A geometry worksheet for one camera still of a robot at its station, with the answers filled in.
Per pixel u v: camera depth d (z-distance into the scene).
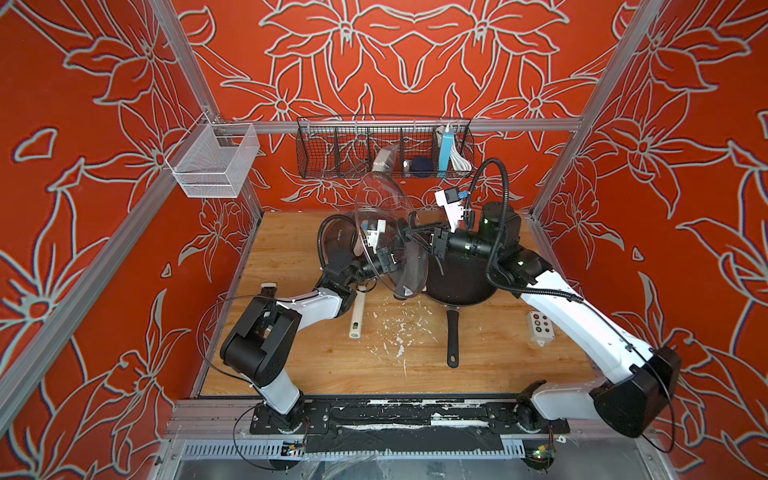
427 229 0.60
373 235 0.72
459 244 0.59
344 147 1.01
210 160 0.92
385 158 0.93
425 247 0.62
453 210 0.59
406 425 0.73
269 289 0.97
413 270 0.70
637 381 0.38
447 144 0.86
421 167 0.96
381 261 0.67
